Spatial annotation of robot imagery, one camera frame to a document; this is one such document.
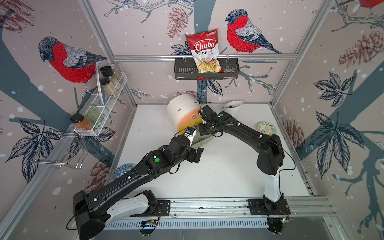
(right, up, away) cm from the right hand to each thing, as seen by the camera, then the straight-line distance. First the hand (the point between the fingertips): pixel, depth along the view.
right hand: (201, 130), depth 88 cm
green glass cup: (-52, +10, -20) cm, 57 cm away
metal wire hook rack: (-60, -7, -16) cm, 62 cm away
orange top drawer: (-6, +9, -3) cm, 11 cm away
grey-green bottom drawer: (0, -7, +2) cm, 7 cm away
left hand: (-2, -5, -17) cm, 18 cm away
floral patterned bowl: (+47, 0, +15) cm, 50 cm away
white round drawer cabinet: (-14, +14, +2) cm, 20 cm away
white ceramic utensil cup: (+23, +14, +13) cm, 30 cm away
